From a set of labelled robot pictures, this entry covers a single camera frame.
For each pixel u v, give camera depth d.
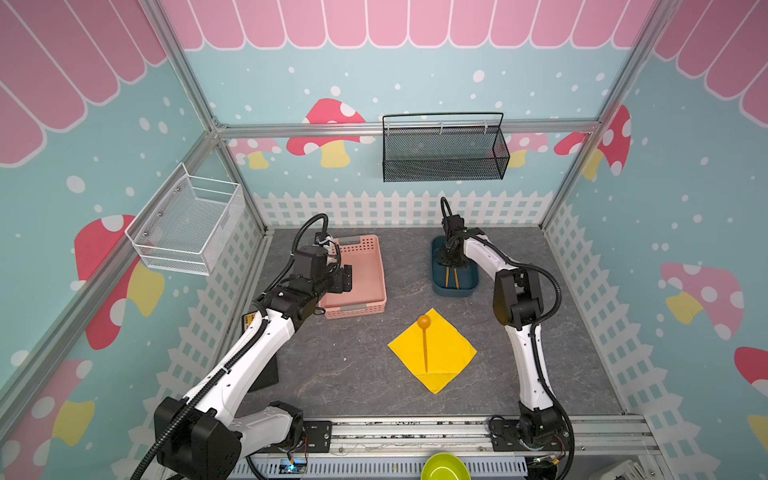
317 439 0.75
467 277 1.07
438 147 0.94
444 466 0.70
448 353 0.88
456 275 1.06
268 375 0.83
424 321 0.94
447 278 1.05
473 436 0.76
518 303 0.64
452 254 0.91
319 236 0.66
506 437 0.73
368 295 1.05
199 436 0.38
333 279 0.70
